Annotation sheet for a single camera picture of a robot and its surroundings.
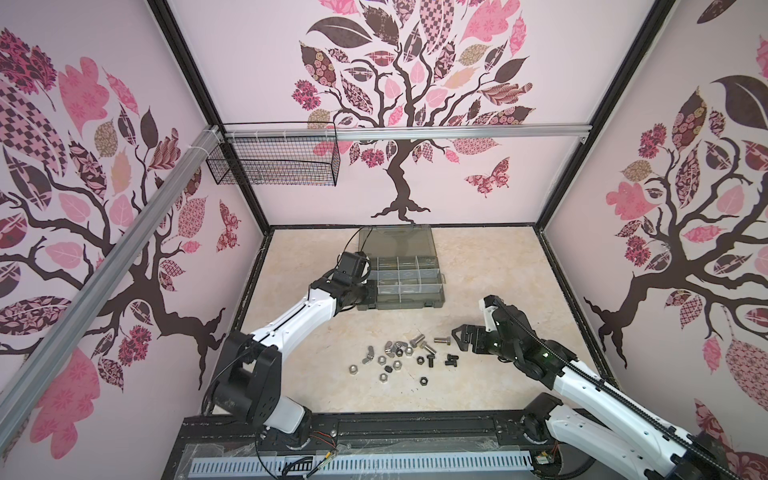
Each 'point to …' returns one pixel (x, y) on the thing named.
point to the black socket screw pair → (451, 360)
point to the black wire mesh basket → (279, 153)
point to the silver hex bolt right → (443, 340)
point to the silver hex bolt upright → (414, 342)
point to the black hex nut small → (420, 360)
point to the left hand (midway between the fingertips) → (374, 295)
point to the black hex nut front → (423, 381)
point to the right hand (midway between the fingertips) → (464, 330)
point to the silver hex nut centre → (397, 364)
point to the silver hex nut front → (383, 377)
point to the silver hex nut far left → (353, 369)
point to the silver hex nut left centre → (382, 360)
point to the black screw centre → (431, 360)
